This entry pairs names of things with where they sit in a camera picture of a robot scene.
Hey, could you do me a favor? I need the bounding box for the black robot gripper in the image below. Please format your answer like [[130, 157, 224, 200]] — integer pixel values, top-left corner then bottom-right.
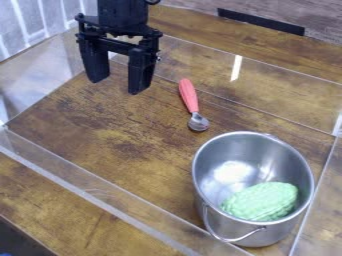
[[75, 0, 164, 95]]

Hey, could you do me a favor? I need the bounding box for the silver metal pot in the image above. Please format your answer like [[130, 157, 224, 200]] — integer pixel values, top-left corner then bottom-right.
[[192, 131, 315, 247]]

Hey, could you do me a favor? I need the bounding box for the green knitted object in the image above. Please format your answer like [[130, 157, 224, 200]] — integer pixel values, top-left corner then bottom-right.
[[221, 182, 300, 221]]

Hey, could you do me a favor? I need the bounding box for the black strip on table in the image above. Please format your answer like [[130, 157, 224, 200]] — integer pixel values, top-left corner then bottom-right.
[[217, 8, 305, 36]]

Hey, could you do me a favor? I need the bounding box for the clear acrylic barrier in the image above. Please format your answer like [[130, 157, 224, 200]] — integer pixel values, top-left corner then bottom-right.
[[0, 32, 342, 256]]

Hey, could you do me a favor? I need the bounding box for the red handled metal spoon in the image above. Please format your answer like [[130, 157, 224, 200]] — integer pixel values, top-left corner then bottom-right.
[[180, 79, 210, 132]]

